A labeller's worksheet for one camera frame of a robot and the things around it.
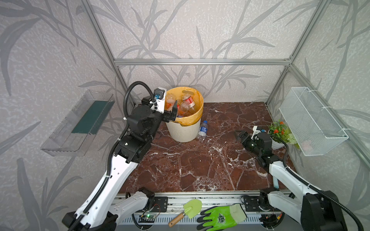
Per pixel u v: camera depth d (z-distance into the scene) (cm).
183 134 89
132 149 42
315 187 44
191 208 72
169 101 88
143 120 41
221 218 69
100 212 36
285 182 52
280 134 84
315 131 64
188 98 91
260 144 65
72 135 65
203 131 98
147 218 72
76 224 35
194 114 77
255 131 77
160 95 47
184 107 94
